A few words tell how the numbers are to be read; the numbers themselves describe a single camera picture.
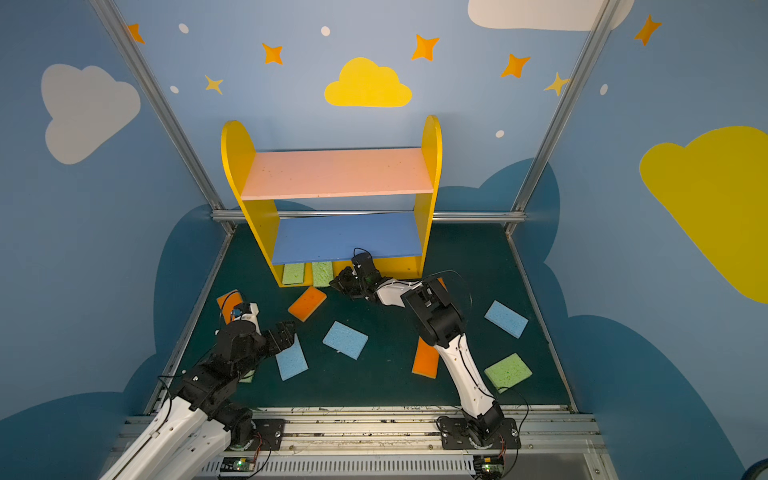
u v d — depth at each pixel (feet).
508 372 2.75
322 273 3.32
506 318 3.13
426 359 2.81
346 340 2.93
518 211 3.79
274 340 2.27
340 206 3.75
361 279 2.78
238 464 2.34
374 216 3.54
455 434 2.42
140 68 2.52
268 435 2.44
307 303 3.22
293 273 3.41
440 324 2.01
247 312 2.30
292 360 2.82
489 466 2.35
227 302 3.22
